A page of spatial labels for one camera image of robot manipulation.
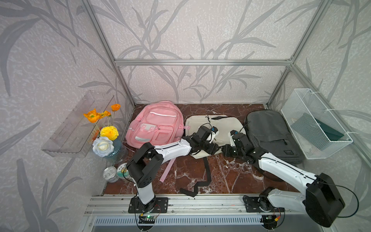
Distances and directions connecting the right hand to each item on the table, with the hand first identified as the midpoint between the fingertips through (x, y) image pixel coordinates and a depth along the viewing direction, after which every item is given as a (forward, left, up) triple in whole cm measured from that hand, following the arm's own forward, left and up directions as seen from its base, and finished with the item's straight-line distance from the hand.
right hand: (220, 149), depth 85 cm
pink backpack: (+23, +40, -4) cm, 47 cm away
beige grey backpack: (+24, -7, -8) cm, 26 cm away
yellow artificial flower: (-1, +55, +22) cm, 59 cm away
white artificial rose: (-10, +54, +24) cm, 60 cm away
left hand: (+2, +3, -1) cm, 3 cm away
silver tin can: (-13, +63, -4) cm, 64 cm away
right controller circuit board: (-34, -23, -13) cm, 43 cm away
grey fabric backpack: (+17, -38, -8) cm, 43 cm away
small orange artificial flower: (+12, +56, +24) cm, 62 cm away
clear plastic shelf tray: (-6, +70, +22) cm, 74 cm away
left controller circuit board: (-33, +40, -11) cm, 53 cm away
